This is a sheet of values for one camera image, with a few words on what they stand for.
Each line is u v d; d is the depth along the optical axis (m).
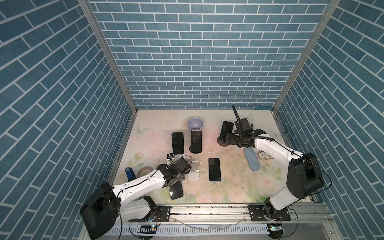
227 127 0.95
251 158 0.91
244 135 0.68
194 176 0.86
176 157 0.77
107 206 0.40
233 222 0.72
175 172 0.64
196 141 0.91
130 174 0.85
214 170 0.89
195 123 1.07
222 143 0.99
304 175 0.45
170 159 0.76
